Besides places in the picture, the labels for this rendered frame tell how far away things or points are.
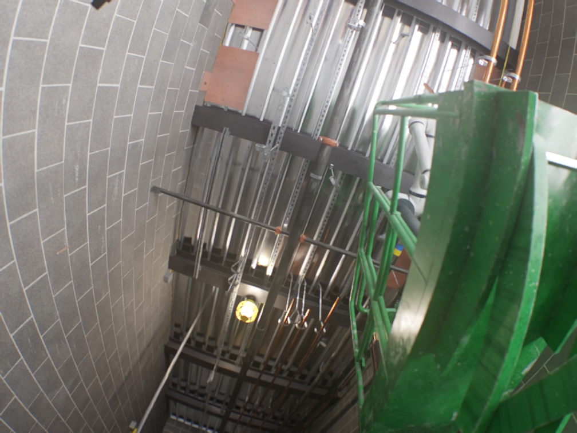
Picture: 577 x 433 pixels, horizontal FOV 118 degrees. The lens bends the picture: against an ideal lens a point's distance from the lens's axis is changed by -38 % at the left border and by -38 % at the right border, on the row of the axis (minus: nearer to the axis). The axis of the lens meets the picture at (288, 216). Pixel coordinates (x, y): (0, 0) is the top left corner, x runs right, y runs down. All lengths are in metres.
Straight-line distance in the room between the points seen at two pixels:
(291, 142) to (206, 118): 0.88
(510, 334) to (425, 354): 0.37
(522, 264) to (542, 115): 0.37
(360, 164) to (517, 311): 2.30
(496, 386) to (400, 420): 0.69
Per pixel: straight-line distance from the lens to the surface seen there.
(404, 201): 1.91
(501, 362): 0.70
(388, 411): 1.24
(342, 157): 2.70
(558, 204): 0.91
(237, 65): 3.01
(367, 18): 2.18
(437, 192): 0.79
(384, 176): 2.80
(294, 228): 2.22
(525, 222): 0.64
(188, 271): 3.57
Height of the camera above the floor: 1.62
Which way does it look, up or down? 68 degrees up
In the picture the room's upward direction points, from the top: 16 degrees clockwise
